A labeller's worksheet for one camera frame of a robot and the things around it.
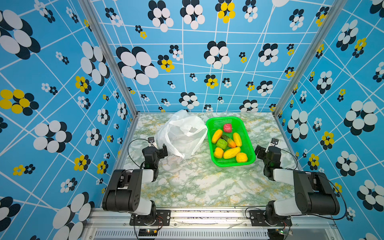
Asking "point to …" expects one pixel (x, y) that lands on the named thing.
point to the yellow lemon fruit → (241, 157)
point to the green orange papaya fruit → (230, 143)
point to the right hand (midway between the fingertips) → (267, 148)
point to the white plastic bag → (180, 133)
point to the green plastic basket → (238, 125)
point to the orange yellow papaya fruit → (216, 136)
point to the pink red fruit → (228, 128)
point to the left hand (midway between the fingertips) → (157, 144)
